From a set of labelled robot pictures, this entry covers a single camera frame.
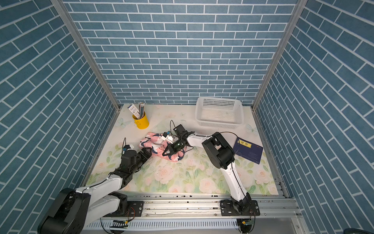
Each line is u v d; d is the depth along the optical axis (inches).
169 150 34.7
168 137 35.0
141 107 39.0
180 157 34.9
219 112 46.3
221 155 22.7
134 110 39.1
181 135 32.5
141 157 29.3
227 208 29.0
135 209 28.6
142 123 40.3
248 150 38.3
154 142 38.5
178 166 34.9
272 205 30.2
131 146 32.5
